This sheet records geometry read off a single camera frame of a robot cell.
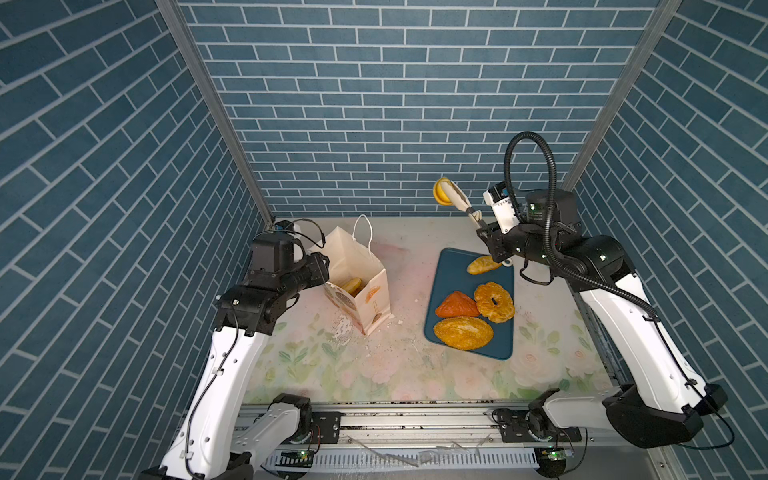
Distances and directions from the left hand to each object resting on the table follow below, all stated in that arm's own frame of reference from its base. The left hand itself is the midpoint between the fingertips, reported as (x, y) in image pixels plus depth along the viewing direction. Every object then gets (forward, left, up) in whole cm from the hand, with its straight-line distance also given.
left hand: (324, 259), depth 69 cm
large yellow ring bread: (+3, -48, -26) cm, 54 cm away
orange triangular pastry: (+2, -36, -26) cm, 45 cm away
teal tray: (+17, -37, -31) cm, 51 cm away
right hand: (+3, -36, +9) cm, 37 cm away
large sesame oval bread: (-7, -37, -25) cm, 45 cm away
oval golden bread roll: (+11, -3, -27) cm, 30 cm away
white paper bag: (+15, -3, -18) cm, 24 cm away
